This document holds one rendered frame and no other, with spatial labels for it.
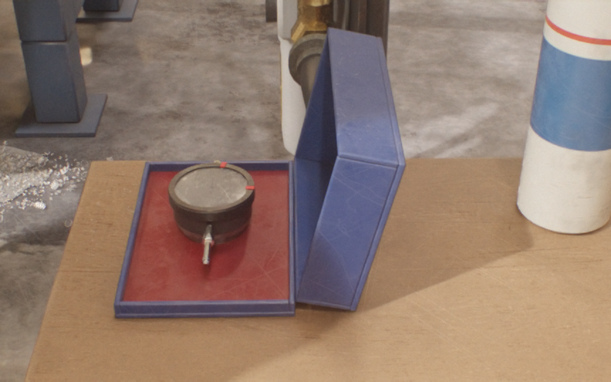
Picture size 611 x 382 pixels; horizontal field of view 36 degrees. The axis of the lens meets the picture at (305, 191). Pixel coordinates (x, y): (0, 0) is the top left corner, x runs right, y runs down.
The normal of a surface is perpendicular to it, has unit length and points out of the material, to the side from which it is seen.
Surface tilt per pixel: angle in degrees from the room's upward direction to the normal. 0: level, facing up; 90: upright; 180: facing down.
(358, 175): 90
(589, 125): 90
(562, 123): 90
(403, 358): 0
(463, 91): 0
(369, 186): 90
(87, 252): 0
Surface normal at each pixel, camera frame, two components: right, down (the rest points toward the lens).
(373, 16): -0.24, 0.54
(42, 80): 0.02, 0.57
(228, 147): 0.00, -0.82
